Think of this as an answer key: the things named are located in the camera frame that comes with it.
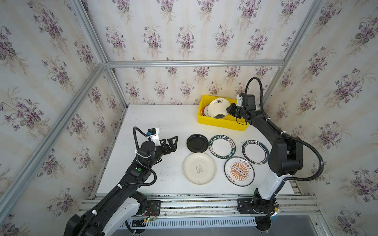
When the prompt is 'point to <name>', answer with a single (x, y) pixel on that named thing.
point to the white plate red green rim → (255, 152)
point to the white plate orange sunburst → (239, 171)
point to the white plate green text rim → (222, 146)
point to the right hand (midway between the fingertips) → (226, 108)
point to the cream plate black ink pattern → (217, 108)
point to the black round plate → (197, 143)
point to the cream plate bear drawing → (199, 168)
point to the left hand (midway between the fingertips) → (172, 137)
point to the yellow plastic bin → (230, 121)
